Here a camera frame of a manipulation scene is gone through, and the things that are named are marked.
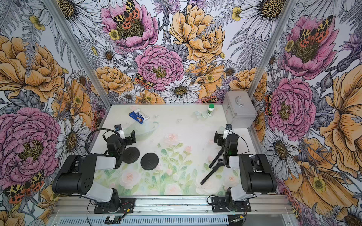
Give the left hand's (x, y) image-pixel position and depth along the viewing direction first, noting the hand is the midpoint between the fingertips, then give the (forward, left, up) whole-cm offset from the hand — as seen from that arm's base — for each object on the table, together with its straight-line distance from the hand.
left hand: (127, 134), depth 94 cm
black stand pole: (-21, -55, -7) cm, 59 cm away
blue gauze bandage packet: (+20, -3, -4) cm, 21 cm away
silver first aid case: (+15, -76, +7) cm, 78 cm away
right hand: (-1, -63, 0) cm, 63 cm away
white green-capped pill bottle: (+22, -58, +1) cm, 62 cm away
